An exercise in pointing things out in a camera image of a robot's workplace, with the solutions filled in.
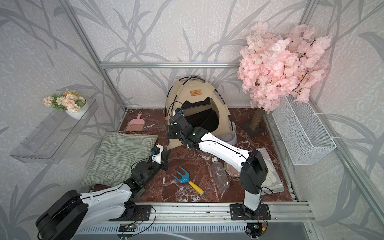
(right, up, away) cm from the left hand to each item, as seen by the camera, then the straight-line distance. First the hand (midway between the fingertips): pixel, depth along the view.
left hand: (171, 150), depth 80 cm
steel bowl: (+34, -13, +7) cm, 37 cm away
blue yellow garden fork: (+8, -17, +4) cm, 19 cm away
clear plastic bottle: (+27, -15, +4) cm, 31 cm away
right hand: (-1, +12, -2) cm, 13 cm away
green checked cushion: (-38, -9, +9) cm, 40 cm away
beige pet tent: (+16, +27, +4) cm, 32 cm away
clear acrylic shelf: (-51, +8, -12) cm, 54 cm away
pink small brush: (-31, +13, +29) cm, 44 cm away
